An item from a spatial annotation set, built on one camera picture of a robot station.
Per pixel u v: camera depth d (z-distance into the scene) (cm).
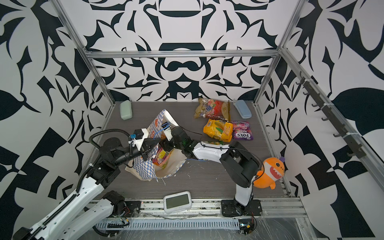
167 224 71
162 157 84
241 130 100
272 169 79
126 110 112
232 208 74
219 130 98
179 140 66
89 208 57
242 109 114
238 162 52
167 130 74
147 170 65
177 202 73
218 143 97
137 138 57
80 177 89
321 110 60
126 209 73
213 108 108
